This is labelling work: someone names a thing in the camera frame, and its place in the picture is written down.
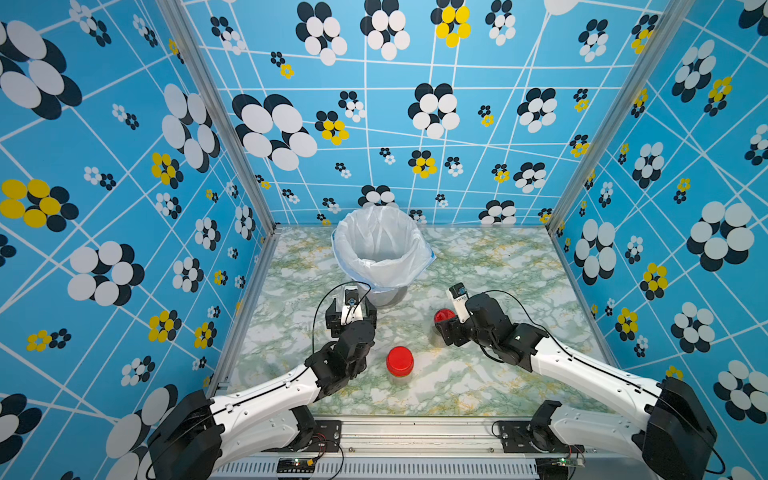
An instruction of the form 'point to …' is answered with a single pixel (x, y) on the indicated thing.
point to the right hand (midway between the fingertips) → (451, 316)
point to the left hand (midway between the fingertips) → (356, 298)
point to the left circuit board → (295, 465)
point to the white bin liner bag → (377, 244)
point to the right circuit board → (576, 462)
